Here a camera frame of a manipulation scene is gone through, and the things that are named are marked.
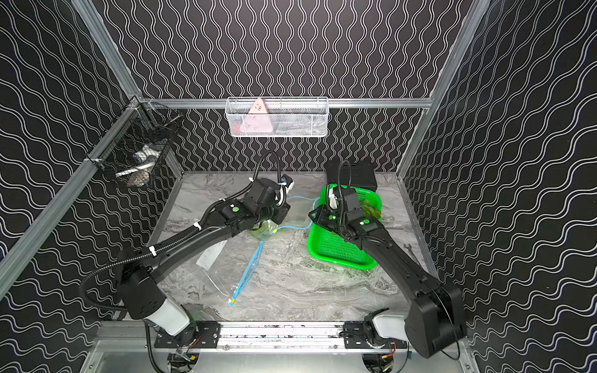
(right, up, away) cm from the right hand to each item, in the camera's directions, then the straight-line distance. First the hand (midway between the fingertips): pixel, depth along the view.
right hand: (311, 213), depth 81 cm
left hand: (-9, +5, -2) cm, 10 cm away
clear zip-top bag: (-13, -2, -9) cm, 16 cm away
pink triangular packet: (-20, +35, +8) cm, 41 cm away
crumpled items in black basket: (-62, +19, +5) cm, 65 cm away
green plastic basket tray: (+8, -15, +15) cm, 22 cm away
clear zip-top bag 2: (-31, -20, +10) cm, 38 cm away
